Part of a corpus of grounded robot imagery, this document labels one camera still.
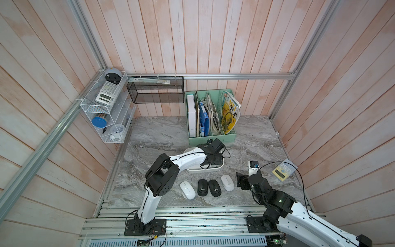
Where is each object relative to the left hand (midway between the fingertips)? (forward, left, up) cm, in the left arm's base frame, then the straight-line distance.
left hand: (214, 162), depth 92 cm
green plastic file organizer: (+42, -3, +19) cm, 46 cm away
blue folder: (+20, +6, +16) cm, 26 cm away
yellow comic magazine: (+30, -12, +15) cm, 35 cm away
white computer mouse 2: (-12, -7, -2) cm, 14 cm away
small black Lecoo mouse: (-15, +8, -3) cm, 17 cm away
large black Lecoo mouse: (-16, +1, -2) cm, 16 cm away
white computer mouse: (-17, +16, -1) cm, 23 cm away
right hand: (-9, -13, +7) cm, 18 cm away
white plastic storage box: (-6, +10, +4) cm, 13 cm away
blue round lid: (+8, +61, +27) cm, 67 cm away
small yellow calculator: (-5, -41, -1) cm, 42 cm away
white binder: (+21, +14, +20) cm, 32 cm away
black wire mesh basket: (+46, +39, +20) cm, 63 cm away
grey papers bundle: (+22, 0, +13) cm, 26 cm away
